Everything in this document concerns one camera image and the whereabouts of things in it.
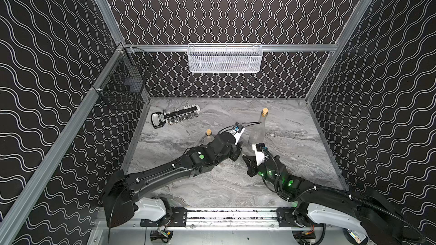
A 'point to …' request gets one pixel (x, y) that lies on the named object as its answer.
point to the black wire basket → (123, 80)
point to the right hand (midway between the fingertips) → (244, 156)
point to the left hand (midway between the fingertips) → (245, 143)
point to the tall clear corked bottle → (258, 134)
